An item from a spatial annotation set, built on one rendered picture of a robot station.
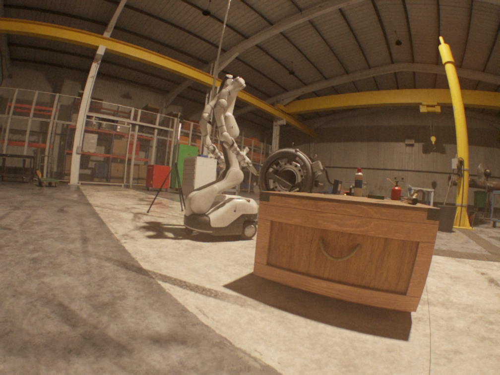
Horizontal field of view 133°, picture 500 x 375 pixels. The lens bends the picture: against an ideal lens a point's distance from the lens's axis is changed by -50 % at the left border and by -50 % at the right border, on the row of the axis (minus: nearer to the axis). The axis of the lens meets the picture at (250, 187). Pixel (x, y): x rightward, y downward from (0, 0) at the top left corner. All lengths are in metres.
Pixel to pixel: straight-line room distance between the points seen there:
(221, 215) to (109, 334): 1.30
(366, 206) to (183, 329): 0.80
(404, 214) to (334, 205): 0.29
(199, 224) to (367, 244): 1.28
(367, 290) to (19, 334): 1.26
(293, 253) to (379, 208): 0.43
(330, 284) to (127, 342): 0.80
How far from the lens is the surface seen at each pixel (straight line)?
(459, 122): 5.17
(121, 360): 0.69
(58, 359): 0.73
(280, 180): 2.62
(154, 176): 7.21
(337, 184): 1.71
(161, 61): 10.17
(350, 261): 0.93
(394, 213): 0.87
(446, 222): 3.98
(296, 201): 0.94
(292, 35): 11.61
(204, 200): 1.84
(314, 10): 10.01
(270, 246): 1.05
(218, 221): 1.75
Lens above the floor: 0.50
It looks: 1 degrees down
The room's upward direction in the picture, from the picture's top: 5 degrees clockwise
